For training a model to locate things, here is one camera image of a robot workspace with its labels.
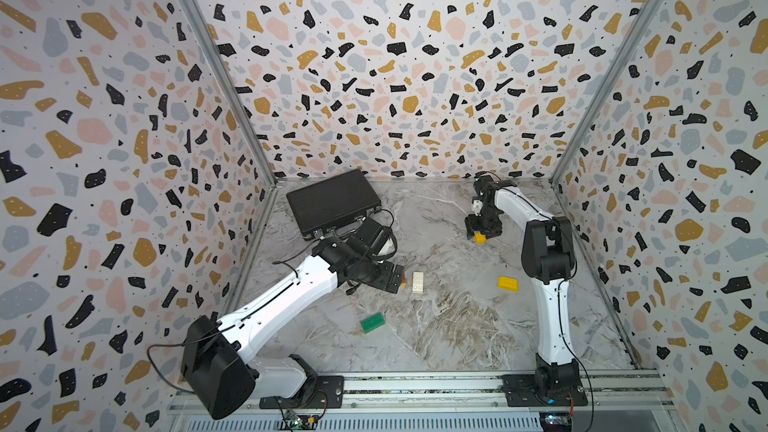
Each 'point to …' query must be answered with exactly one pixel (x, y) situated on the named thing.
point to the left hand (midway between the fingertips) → (390, 275)
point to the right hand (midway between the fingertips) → (477, 234)
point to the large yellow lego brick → (508, 283)
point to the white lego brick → (418, 281)
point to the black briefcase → (332, 201)
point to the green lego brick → (370, 323)
